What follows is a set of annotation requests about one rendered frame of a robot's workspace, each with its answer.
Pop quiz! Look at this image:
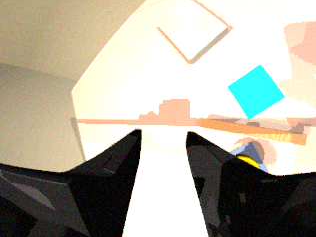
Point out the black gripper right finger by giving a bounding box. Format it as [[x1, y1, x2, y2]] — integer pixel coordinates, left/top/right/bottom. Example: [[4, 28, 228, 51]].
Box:
[[186, 131, 316, 237]]

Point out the tan wooden bar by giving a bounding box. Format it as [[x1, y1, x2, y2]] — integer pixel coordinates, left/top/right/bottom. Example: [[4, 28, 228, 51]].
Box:
[[200, 118, 307, 145]]

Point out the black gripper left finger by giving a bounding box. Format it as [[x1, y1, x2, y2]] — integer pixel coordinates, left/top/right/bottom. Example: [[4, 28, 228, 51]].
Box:
[[0, 129, 142, 237]]

